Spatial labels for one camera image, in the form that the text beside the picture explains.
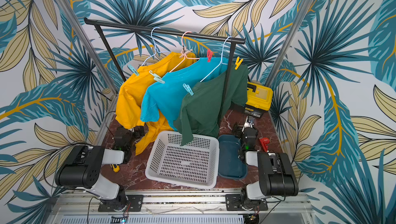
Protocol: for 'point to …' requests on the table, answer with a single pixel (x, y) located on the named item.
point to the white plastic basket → (195, 163)
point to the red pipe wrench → (264, 142)
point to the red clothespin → (209, 54)
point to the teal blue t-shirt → (165, 98)
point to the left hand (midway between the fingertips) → (134, 124)
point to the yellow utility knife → (116, 170)
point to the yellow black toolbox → (259, 100)
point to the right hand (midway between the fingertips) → (245, 124)
